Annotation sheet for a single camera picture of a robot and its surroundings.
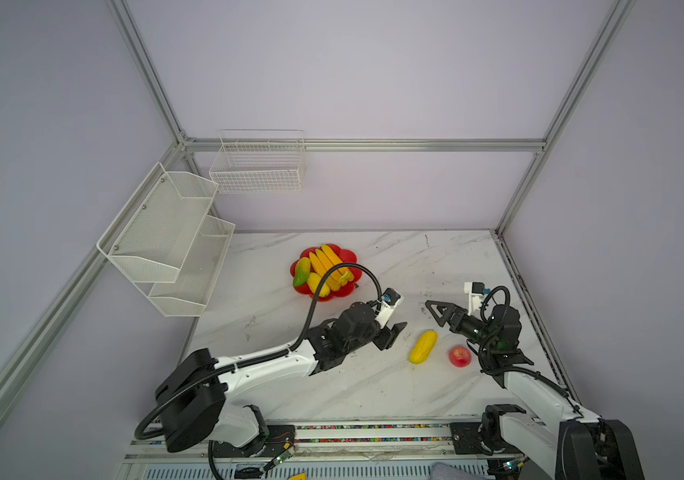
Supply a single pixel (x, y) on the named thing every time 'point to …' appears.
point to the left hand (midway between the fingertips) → (395, 317)
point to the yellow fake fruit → (423, 347)
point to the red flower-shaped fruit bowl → (348, 289)
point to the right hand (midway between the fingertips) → (432, 307)
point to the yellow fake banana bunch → (323, 261)
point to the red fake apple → (460, 356)
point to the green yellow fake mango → (302, 271)
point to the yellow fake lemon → (313, 282)
